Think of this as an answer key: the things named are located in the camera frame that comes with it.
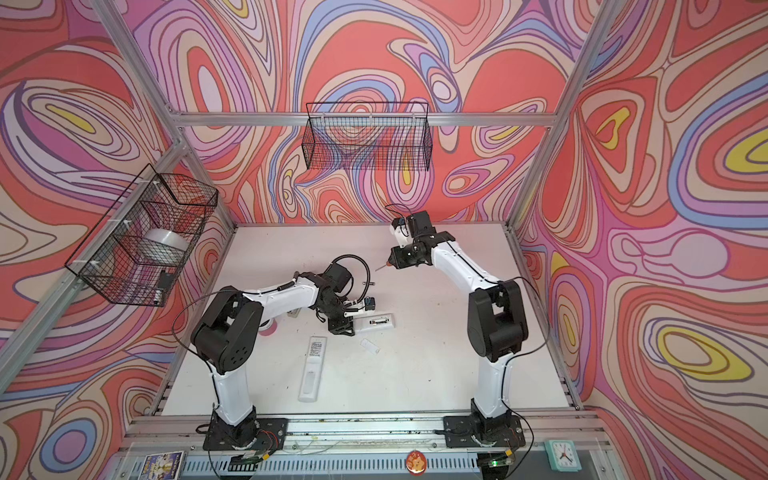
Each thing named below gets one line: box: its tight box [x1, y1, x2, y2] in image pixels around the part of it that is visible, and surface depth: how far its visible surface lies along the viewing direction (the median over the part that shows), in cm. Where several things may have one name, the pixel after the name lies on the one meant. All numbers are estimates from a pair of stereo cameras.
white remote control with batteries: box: [353, 313, 396, 333], surface depth 92 cm
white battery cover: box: [360, 338, 381, 354], surface depth 90 cm
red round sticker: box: [406, 450, 427, 476], surface depth 71 cm
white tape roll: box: [139, 228, 190, 266], surface depth 74 cm
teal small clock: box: [543, 440, 582, 473], surface depth 70 cm
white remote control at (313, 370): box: [298, 336, 328, 403], surface depth 84 cm
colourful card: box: [138, 451, 184, 480], surface depth 69 cm
